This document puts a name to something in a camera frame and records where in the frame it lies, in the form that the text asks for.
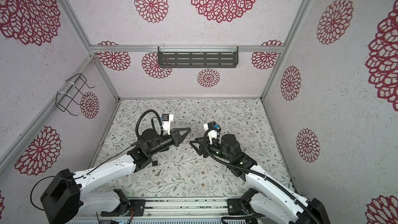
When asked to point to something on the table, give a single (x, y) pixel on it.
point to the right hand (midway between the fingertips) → (193, 139)
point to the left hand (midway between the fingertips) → (190, 131)
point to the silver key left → (158, 174)
